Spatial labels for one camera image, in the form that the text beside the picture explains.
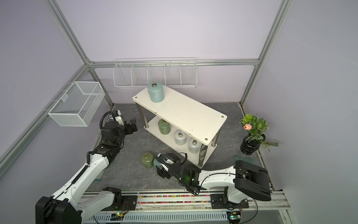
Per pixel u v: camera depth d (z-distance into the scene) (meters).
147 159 0.82
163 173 0.67
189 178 0.60
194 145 0.81
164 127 0.89
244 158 0.89
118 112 0.69
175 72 1.09
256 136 0.72
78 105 0.84
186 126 0.64
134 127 0.74
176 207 0.73
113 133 0.58
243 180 0.42
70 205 0.40
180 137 0.84
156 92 0.70
